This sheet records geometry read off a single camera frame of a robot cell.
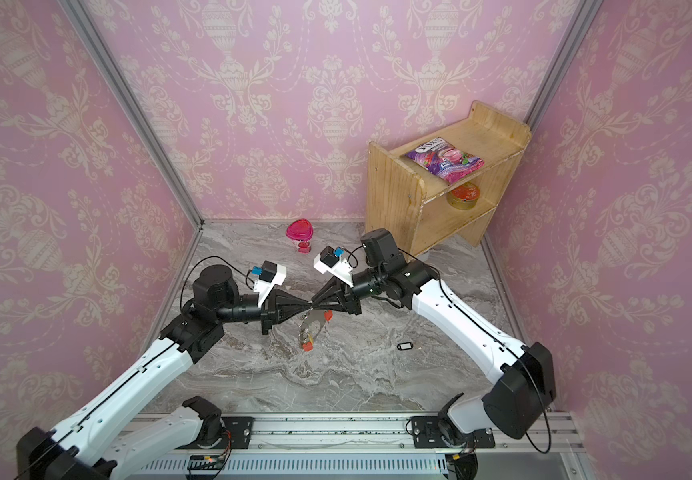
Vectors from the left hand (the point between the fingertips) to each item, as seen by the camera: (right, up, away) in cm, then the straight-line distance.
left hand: (307, 310), depth 65 cm
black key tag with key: (+26, -16, +25) cm, 39 cm away
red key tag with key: (0, -9, +3) cm, 9 cm away
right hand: (+2, +2, +2) cm, 3 cm away
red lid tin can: (+45, +30, +29) cm, 61 cm away
